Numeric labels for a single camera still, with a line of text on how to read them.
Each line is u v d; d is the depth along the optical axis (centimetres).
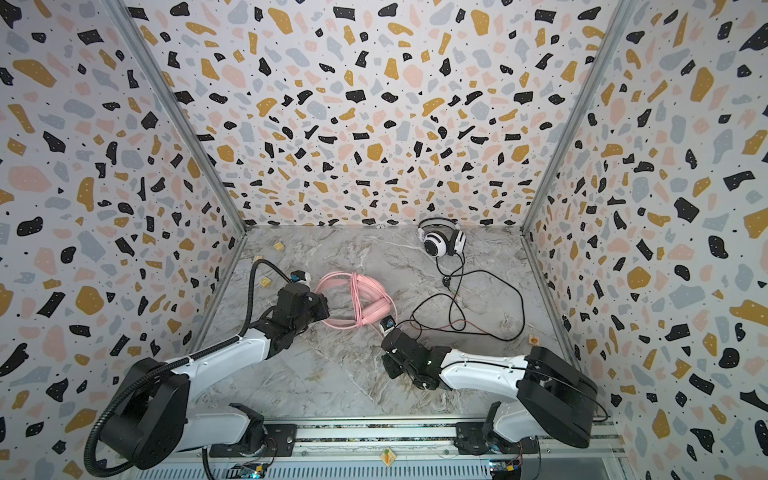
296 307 69
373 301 88
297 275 79
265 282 103
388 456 71
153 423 41
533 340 91
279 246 115
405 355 64
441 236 107
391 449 72
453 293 102
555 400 43
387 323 75
